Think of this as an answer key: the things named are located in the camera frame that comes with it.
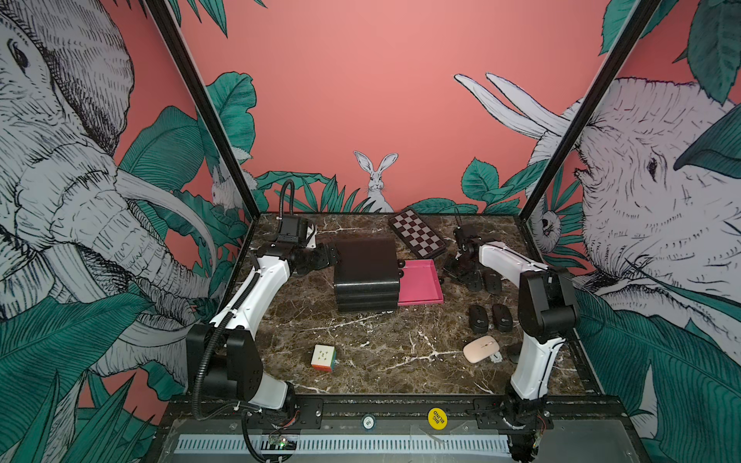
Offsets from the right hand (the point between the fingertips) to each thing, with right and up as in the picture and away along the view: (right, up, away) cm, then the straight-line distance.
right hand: (442, 270), depth 98 cm
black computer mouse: (+9, -14, -8) cm, 19 cm away
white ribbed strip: (-29, -40, -28) cm, 57 cm away
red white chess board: (-7, +13, +13) cm, 19 cm away
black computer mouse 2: (+13, -4, +2) cm, 13 cm away
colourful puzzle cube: (-37, -22, -20) cm, 47 cm away
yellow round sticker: (-7, -36, -25) cm, 44 cm away
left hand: (-36, +6, -13) cm, 39 cm away
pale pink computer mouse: (+8, -22, -14) cm, 27 cm away
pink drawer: (-7, -6, +6) cm, 11 cm away
